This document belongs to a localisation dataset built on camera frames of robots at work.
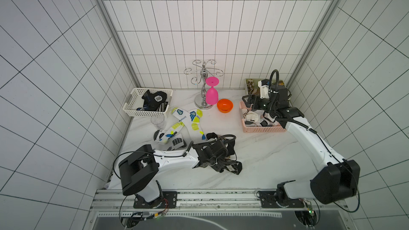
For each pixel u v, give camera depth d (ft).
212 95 3.03
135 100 3.61
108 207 2.34
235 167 2.70
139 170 1.40
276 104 1.98
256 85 2.40
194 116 3.32
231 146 2.95
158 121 3.23
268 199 2.39
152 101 3.40
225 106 3.51
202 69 2.95
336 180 1.32
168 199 2.37
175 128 3.15
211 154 2.07
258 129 3.03
